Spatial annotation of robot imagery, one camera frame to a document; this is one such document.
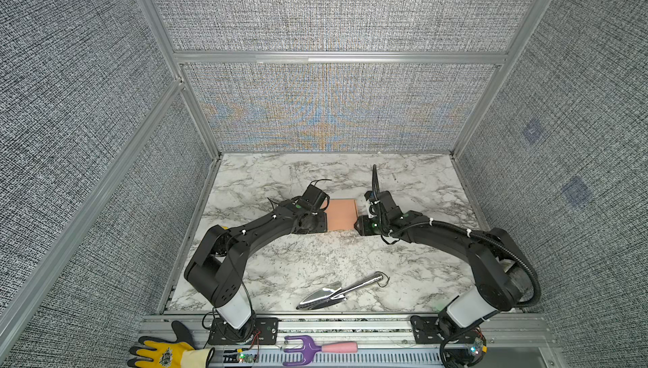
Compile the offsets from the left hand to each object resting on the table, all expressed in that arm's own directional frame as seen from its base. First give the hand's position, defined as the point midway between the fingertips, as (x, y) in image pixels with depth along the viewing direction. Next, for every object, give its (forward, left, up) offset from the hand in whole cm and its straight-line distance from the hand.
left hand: (321, 226), depth 89 cm
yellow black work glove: (-34, +46, -3) cm, 57 cm away
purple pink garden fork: (-35, +5, -6) cm, 36 cm away
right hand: (+1, -13, -1) cm, 14 cm away
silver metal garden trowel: (-21, -4, -6) cm, 22 cm away
